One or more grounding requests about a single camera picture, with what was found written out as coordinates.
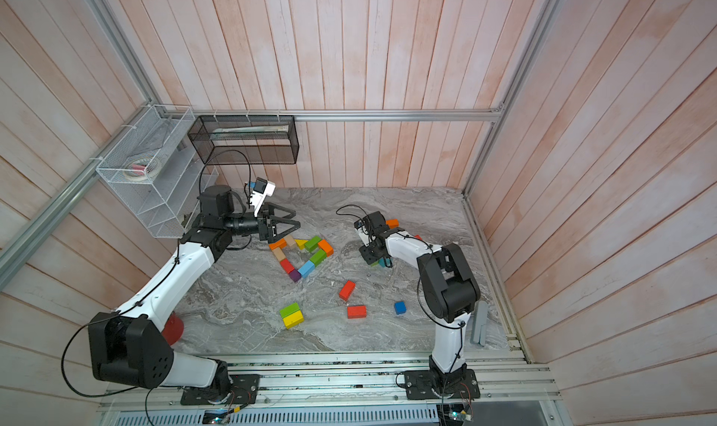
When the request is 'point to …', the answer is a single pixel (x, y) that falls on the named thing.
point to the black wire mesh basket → (245, 139)
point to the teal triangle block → (382, 262)
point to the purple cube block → (295, 276)
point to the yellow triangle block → (301, 243)
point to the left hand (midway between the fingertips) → (296, 223)
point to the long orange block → (280, 244)
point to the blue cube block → (400, 307)
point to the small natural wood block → (279, 254)
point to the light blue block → (306, 269)
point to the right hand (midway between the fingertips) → (371, 249)
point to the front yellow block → (293, 319)
